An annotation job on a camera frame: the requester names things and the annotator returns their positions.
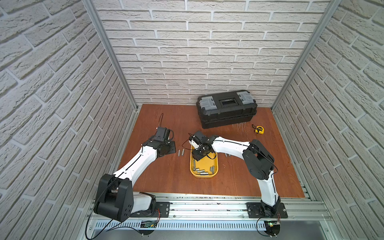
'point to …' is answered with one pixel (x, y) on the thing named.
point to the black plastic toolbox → (226, 109)
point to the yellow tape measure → (258, 129)
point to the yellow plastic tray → (206, 167)
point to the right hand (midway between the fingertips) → (198, 154)
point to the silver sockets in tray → (202, 173)
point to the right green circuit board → (271, 224)
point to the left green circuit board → (148, 224)
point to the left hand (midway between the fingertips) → (174, 145)
